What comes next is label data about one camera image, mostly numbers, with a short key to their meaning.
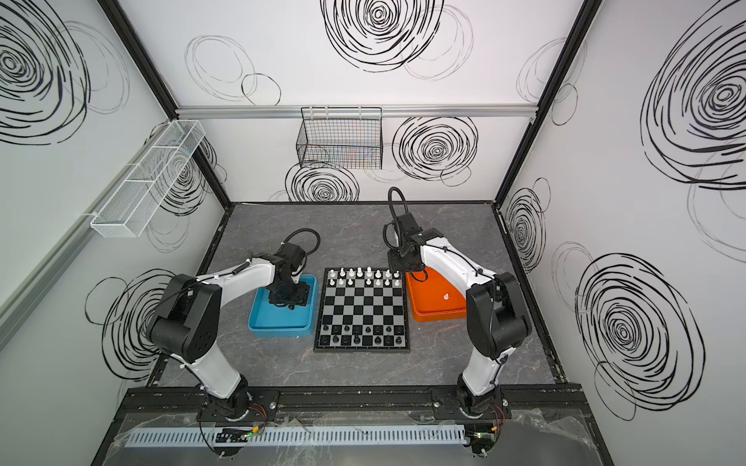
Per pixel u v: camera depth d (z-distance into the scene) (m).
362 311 0.89
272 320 0.89
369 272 0.96
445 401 0.74
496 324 0.46
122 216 0.71
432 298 0.93
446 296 0.92
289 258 0.76
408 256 0.66
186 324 0.47
